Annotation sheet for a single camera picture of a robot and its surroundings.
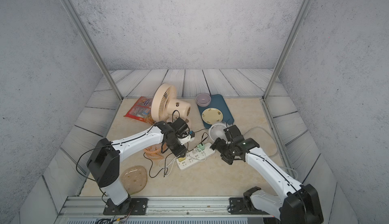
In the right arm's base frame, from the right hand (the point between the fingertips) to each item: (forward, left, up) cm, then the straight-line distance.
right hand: (215, 151), depth 79 cm
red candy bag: (+34, +50, -7) cm, 61 cm away
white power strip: (+1, +11, -9) cm, 14 cm away
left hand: (0, +16, -4) cm, 17 cm away
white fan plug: (+3, +15, +6) cm, 16 cm away
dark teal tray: (+47, -5, -12) cm, 49 cm away
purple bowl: (+45, +6, -9) cm, 47 cm away
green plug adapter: (+5, +7, -5) cm, 10 cm away
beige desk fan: (+20, +26, +14) cm, 35 cm away
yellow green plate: (+32, 0, -11) cm, 34 cm away
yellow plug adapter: (-1, +18, -8) cm, 20 cm away
